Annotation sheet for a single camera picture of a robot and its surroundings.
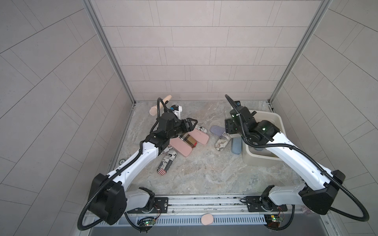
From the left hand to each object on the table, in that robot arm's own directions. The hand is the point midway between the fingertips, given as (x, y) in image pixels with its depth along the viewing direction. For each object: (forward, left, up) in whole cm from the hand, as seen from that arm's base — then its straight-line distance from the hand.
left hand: (196, 121), depth 76 cm
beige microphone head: (+7, +24, 0) cm, 25 cm away
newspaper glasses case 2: (-15, +17, -19) cm, 30 cm away
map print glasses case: (-2, -16, -18) cm, 25 cm away
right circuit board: (-41, -36, -23) cm, 59 cm away
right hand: (-2, -17, +1) cm, 17 cm away
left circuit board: (-41, +20, -20) cm, 50 cm away
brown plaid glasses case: (0, +5, -19) cm, 20 cm away
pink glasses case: (+2, -2, -19) cm, 19 cm away
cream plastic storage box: (-16, -29, -7) cm, 34 cm away
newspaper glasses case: (-5, +16, -21) cm, 27 cm away
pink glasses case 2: (-4, +9, -21) cm, 23 cm away
